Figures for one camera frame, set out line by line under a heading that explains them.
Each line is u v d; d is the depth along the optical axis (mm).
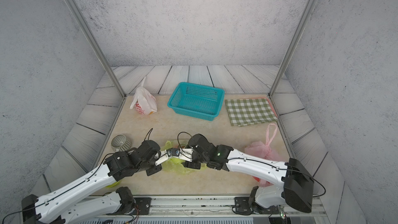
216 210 725
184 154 607
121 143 936
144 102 1016
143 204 726
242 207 728
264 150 740
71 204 432
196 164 658
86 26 848
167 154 646
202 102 1171
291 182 396
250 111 1109
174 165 745
